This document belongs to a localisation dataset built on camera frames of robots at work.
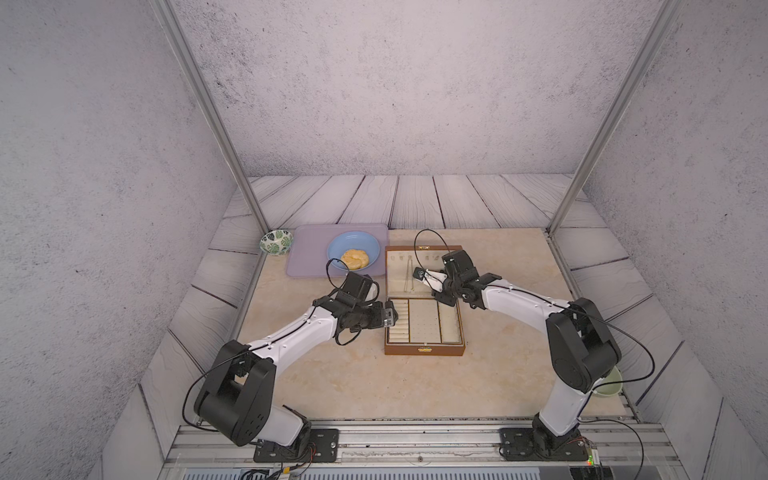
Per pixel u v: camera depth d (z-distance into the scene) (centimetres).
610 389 78
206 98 84
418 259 91
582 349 47
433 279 82
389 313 77
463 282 71
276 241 115
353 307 67
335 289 69
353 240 115
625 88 83
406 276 93
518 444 73
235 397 43
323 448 73
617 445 74
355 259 108
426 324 89
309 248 115
